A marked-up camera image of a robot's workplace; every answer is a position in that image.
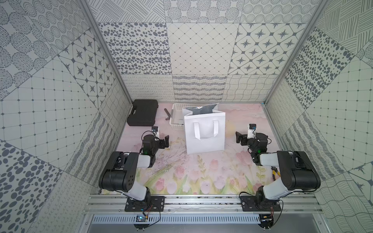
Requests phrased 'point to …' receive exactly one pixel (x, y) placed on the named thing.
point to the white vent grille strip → (178, 219)
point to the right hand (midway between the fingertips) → (243, 133)
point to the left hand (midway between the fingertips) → (160, 133)
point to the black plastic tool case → (144, 112)
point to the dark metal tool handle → (168, 113)
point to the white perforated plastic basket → (177, 121)
